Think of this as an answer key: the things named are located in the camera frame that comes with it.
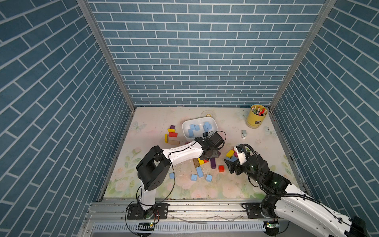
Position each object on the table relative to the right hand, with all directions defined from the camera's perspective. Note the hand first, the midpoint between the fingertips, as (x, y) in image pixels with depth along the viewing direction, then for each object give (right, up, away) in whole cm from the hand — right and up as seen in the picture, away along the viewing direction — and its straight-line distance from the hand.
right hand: (233, 156), depth 78 cm
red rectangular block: (-36, +9, +26) cm, 45 cm away
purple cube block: (-37, +15, +28) cm, 49 cm away
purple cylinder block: (-10, -6, +11) cm, 16 cm away
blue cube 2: (-12, -13, +5) cm, 19 cm away
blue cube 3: (-34, -14, +10) cm, 38 cm away
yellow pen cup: (+21, +23, +21) cm, 38 cm away
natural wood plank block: (-34, +5, +22) cm, 41 cm away
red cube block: (-5, -9, +8) cm, 13 cm away
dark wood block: (-20, -6, +13) cm, 24 cm away
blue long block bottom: (-18, -11, +9) cm, 23 cm away
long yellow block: (-40, +7, +23) cm, 47 cm away
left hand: (-7, -2, +9) cm, 12 cm away
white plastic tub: (-21, +14, +28) cm, 37 cm away
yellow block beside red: (-17, -6, +13) cm, 22 cm away
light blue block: (-12, +15, +27) cm, 33 cm away
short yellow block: (-38, +12, +27) cm, 48 cm away
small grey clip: (+14, +10, +24) cm, 30 cm away
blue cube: (-21, -13, +5) cm, 25 cm away
